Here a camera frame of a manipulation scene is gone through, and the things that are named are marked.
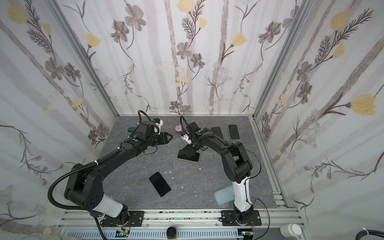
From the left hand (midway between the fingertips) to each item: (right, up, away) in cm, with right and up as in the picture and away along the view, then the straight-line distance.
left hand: (169, 132), depth 86 cm
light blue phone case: (+45, 0, +26) cm, 52 cm away
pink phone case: (+16, -17, +10) cm, 25 cm away
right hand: (+11, -7, +8) cm, 16 cm away
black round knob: (+5, -42, -24) cm, 48 cm away
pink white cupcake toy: (+3, +3, +23) cm, 23 cm away
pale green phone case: (+32, -35, -3) cm, 48 cm away
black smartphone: (-5, -30, -2) cm, 30 cm away
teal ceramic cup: (-31, +2, +18) cm, 36 cm away
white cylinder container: (+57, -42, -22) cm, 74 cm away
